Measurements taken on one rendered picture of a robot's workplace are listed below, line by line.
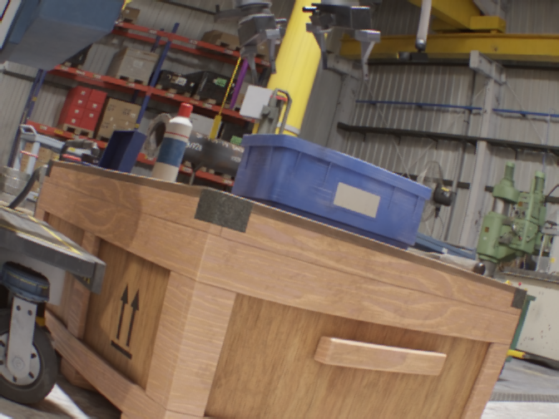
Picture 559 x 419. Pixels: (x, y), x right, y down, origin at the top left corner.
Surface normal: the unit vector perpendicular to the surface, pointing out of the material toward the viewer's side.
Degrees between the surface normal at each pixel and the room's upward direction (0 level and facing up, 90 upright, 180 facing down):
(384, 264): 90
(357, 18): 97
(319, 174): 90
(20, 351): 90
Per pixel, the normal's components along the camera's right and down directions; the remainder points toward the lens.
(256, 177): -0.88, -0.26
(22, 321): 0.42, 0.09
